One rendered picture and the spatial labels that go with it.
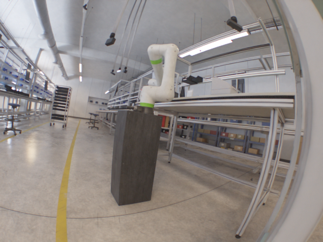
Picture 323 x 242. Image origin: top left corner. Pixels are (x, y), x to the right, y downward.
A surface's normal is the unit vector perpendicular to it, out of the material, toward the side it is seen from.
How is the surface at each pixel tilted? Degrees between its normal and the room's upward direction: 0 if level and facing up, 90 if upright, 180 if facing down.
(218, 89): 90
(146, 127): 90
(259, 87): 90
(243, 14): 180
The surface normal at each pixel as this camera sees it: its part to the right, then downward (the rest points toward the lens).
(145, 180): 0.58, 0.07
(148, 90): -0.29, -0.08
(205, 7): -0.14, 0.99
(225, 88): -0.82, -0.12
